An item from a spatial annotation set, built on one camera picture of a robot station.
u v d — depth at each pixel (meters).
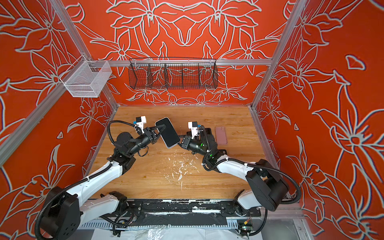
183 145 0.66
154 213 0.73
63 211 0.40
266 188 0.43
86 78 0.92
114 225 0.68
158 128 0.70
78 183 0.45
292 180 0.39
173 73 1.00
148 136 0.64
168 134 0.69
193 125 0.71
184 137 0.69
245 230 0.68
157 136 0.67
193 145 0.67
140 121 0.68
